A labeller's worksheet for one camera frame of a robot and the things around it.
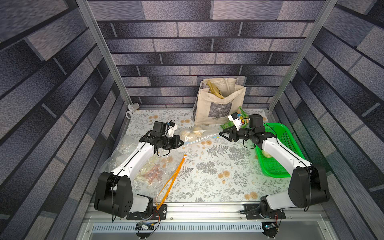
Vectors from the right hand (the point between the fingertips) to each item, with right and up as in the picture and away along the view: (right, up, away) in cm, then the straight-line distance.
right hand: (221, 131), depth 83 cm
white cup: (-65, +16, +32) cm, 74 cm away
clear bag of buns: (-16, -4, +19) cm, 25 cm away
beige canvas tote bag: (-5, +13, +15) cm, 21 cm away
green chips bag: (+9, +7, -11) cm, 16 cm away
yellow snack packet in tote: (-2, +26, +12) cm, 29 cm away
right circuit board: (+22, -47, -12) cm, 53 cm away
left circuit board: (-40, -46, -12) cm, 62 cm away
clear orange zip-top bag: (-38, -27, +2) cm, 47 cm away
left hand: (-21, -6, -1) cm, 22 cm away
